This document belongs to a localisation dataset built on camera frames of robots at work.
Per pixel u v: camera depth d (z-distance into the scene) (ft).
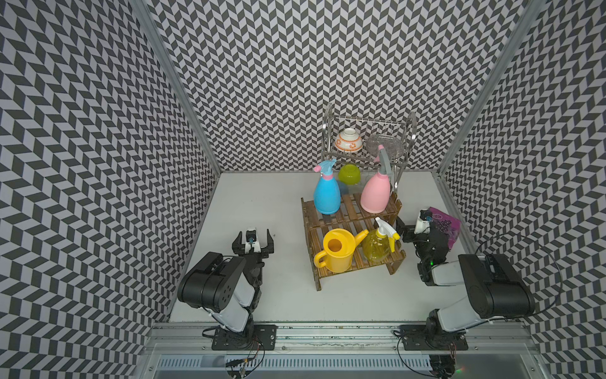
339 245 2.17
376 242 2.23
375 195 2.21
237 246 2.55
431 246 2.27
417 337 2.38
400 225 2.72
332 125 3.27
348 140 2.86
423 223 2.54
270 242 2.69
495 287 1.49
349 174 3.52
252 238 2.38
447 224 3.07
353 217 2.34
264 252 2.58
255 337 2.35
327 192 2.12
